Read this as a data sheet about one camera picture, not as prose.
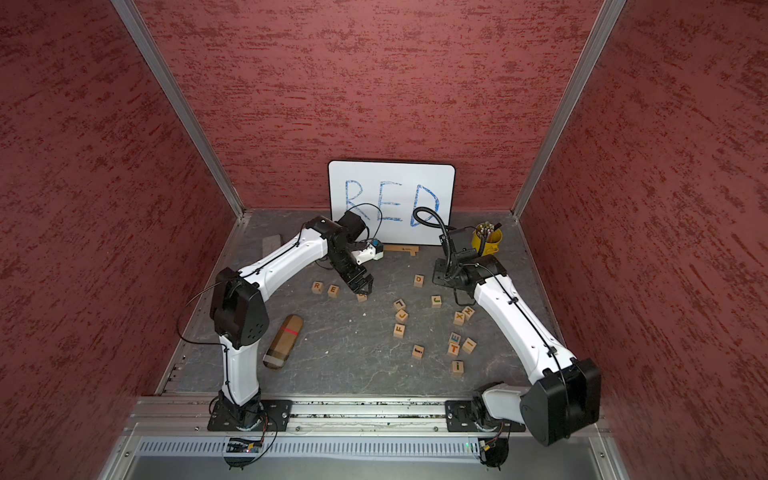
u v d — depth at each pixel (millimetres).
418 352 830
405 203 976
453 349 831
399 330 868
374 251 809
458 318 895
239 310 492
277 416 738
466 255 605
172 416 756
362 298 945
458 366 806
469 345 835
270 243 1061
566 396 389
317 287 950
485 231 930
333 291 945
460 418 736
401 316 895
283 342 820
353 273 768
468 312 900
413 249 1033
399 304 921
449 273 551
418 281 974
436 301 923
